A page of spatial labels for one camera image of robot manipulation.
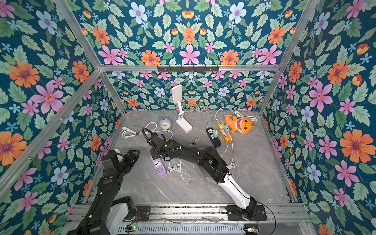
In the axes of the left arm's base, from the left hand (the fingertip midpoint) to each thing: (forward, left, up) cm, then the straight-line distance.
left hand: (138, 153), depth 84 cm
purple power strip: (-5, -10, -8) cm, 14 cm away
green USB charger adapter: (+14, -48, -4) cm, 50 cm away
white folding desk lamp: (+29, -24, +16) cm, 41 cm away
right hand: (+5, -10, -4) cm, 12 cm away
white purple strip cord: (+23, +15, -10) cm, 29 cm away
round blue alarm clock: (+25, -13, -3) cm, 28 cm away
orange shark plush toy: (+18, -68, -3) cm, 71 cm away
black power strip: (+9, -48, -8) cm, 50 cm away
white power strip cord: (+35, -69, -9) cm, 77 cm away
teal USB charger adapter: (+16, -56, -4) cm, 59 cm away
